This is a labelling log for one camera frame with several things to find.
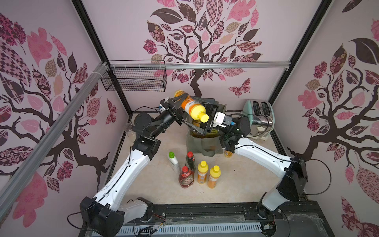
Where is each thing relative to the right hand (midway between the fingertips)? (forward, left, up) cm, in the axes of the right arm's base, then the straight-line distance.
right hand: (190, 108), depth 46 cm
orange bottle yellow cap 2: (-8, -10, -34) cm, 37 cm away
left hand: (+8, 0, -3) cm, 8 cm away
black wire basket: (+53, +37, -19) cm, 67 cm away
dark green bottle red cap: (+1, +1, -40) cm, 40 cm away
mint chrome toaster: (+32, -46, -37) cm, 68 cm away
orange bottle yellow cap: (-6, -5, -35) cm, 36 cm away
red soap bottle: (-7, +4, -43) cm, 43 cm away
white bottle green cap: (+1, +10, -40) cm, 42 cm away
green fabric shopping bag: (+8, -8, -36) cm, 38 cm away
